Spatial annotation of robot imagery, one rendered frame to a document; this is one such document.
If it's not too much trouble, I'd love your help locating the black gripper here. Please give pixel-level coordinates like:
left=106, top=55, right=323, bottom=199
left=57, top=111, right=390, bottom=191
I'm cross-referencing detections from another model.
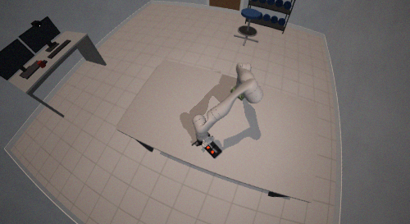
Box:
left=194, top=139, right=203, bottom=146

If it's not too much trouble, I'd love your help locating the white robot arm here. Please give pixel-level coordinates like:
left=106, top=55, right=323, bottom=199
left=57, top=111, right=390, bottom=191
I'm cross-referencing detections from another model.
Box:
left=192, top=63, right=263, bottom=148

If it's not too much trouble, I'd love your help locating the black power strip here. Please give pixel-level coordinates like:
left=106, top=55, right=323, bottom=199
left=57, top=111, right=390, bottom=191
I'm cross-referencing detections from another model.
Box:
left=205, top=141, right=222, bottom=158

